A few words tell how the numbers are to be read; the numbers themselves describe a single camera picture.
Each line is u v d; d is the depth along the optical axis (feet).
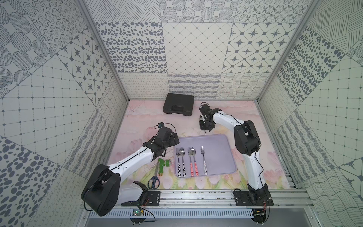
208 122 2.58
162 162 2.79
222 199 2.50
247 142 1.91
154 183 2.62
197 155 2.97
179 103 3.85
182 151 2.93
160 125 2.56
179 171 2.69
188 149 2.98
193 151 2.95
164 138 2.13
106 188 1.33
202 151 3.02
